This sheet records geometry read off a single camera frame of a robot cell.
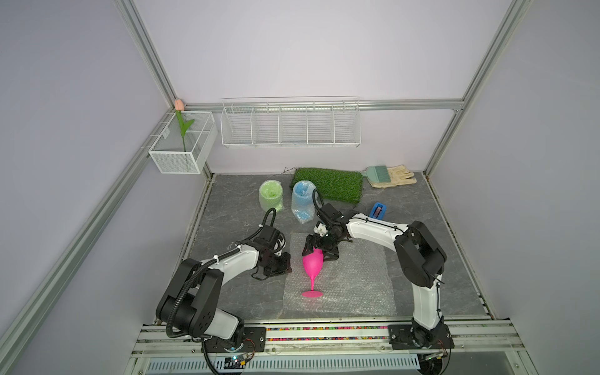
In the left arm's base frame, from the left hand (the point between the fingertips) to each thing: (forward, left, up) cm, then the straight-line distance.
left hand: (291, 271), depth 86 cm
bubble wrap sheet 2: (+27, -2, +5) cm, 27 cm away
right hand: (+5, -7, +2) cm, 9 cm away
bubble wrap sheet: (+29, +7, +11) cm, 31 cm away
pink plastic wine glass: (+1, -8, +3) cm, 9 cm away
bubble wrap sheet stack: (-6, -24, -1) cm, 25 cm away
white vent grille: (-26, +35, -3) cm, 43 cm away
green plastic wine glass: (+29, +7, +11) cm, 31 cm away
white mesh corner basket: (+43, +38, +29) cm, 64 cm away
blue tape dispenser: (+23, -39, +2) cm, 45 cm away
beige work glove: (+47, -57, -1) cm, 74 cm away
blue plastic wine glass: (+26, -6, +13) cm, 29 cm away
